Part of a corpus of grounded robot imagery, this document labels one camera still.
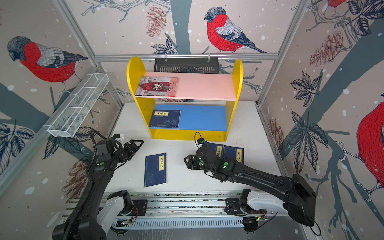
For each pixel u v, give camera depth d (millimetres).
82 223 390
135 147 727
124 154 713
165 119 922
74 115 741
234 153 920
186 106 1222
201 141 695
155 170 857
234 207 729
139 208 732
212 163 563
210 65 949
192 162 658
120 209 617
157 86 727
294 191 406
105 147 617
